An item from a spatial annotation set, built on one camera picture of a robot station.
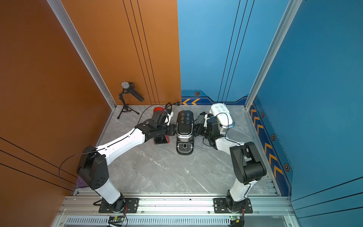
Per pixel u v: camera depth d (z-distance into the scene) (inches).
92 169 17.4
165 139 37.7
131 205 29.1
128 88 39.4
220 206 28.5
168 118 26.9
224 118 31.5
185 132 30.4
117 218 28.1
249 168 18.7
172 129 29.8
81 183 30.4
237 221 27.4
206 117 34.2
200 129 32.8
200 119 35.1
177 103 47.3
